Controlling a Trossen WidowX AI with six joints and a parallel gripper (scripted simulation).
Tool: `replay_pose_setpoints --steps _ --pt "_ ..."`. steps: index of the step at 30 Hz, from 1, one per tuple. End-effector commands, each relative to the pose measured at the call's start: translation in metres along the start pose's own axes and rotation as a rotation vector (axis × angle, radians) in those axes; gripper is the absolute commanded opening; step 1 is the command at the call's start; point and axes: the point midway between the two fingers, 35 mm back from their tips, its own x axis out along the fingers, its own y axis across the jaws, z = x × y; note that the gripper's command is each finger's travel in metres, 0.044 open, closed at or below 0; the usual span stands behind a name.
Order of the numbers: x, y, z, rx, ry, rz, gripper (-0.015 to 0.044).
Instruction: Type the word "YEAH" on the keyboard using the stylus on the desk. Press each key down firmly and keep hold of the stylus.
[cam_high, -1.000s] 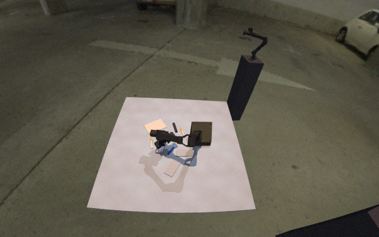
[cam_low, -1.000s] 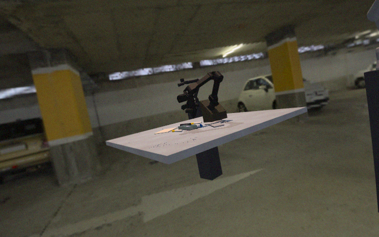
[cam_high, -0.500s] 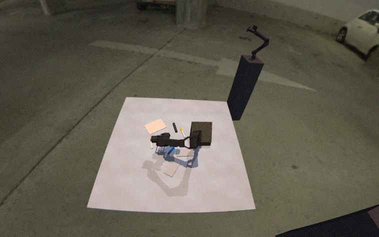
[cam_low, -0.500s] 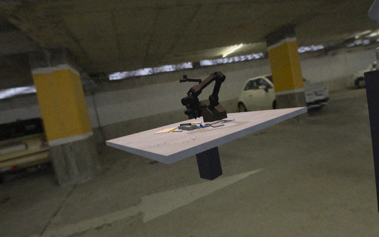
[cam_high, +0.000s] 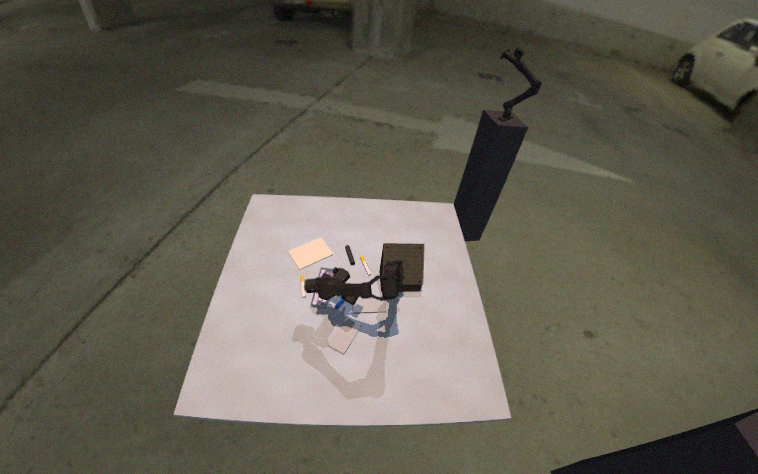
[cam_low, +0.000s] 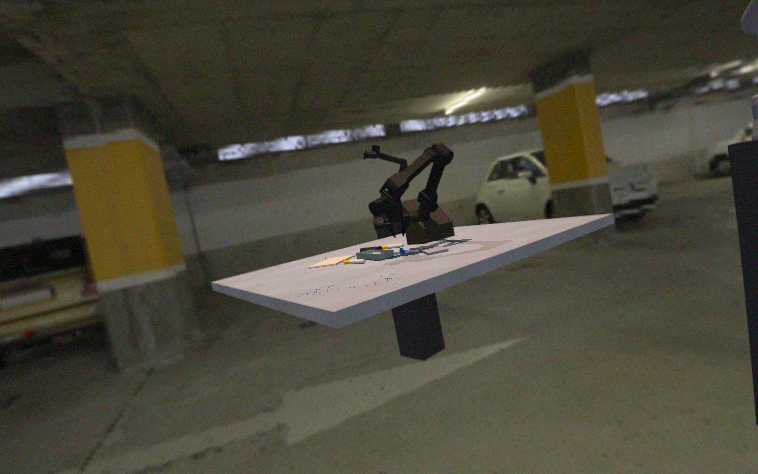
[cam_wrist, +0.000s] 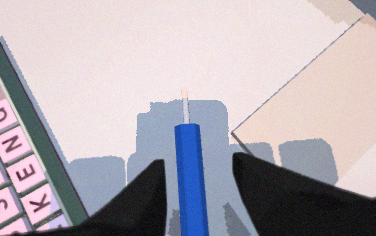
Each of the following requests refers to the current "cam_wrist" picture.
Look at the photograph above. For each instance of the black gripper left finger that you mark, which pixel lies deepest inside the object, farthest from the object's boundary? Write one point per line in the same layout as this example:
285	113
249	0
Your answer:
140	209

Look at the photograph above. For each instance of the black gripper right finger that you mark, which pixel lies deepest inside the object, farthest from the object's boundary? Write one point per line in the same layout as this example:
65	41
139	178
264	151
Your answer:
282	202

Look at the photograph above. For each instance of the blue stylus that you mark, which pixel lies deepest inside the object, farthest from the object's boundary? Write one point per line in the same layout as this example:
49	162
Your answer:
191	185

